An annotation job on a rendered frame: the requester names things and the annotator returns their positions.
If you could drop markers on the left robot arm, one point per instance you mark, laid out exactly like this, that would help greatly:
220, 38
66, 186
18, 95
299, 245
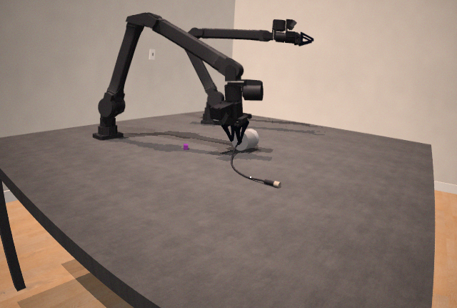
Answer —
214, 97

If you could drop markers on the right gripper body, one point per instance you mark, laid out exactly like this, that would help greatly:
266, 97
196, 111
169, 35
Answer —
239, 121

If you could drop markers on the black and cream cable connector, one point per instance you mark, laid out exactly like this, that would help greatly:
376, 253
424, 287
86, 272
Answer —
275, 184

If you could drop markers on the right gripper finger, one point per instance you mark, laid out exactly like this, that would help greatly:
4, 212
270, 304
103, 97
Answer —
226, 129
238, 129

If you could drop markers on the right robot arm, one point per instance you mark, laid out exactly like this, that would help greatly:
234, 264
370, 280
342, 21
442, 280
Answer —
112, 104

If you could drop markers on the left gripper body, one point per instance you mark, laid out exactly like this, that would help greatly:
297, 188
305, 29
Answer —
292, 40

